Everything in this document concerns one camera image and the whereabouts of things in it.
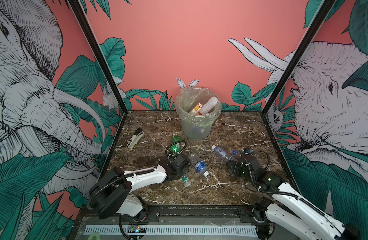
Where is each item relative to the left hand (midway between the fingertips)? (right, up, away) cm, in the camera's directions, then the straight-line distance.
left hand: (187, 167), depth 86 cm
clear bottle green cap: (0, -7, -5) cm, 9 cm away
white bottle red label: (+13, +37, +4) cm, 40 cm away
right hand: (+24, +4, -7) cm, 25 cm away
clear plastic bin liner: (+5, +24, +7) cm, 25 cm away
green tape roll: (-43, -26, -17) cm, 54 cm away
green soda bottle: (-7, +10, +7) cm, 14 cm away
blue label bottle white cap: (+8, +1, 0) cm, 8 cm away
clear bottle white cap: (+25, +6, +11) cm, 27 cm away
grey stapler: (-34, +17, +15) cm, 41 cm away
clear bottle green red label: (+6, +35, +14) cm, 39 cm away
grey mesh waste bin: (+6, +24, +7) cm, 25 cm away
